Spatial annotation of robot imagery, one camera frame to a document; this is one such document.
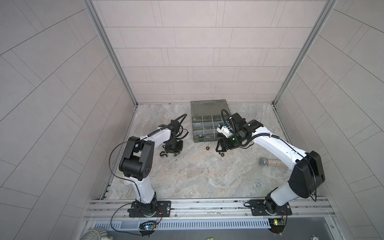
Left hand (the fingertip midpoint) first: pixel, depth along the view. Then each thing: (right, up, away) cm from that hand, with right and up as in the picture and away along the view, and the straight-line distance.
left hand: (182, 148), depth 92 cm
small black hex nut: (+24, -3, -3) cm, 25 cm away
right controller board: (+46, -30, -24) cm, 60 cm away
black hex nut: (+16, +1, -1) cm, 16 cm away
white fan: (-30, -26, -33) cm, 52 cm away
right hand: (+22, +3, -13) cm, 26 cm away
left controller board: (-12, -28, -28) cm, 41 cm away
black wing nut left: (-12, -3, -4) cm, 13 cm away
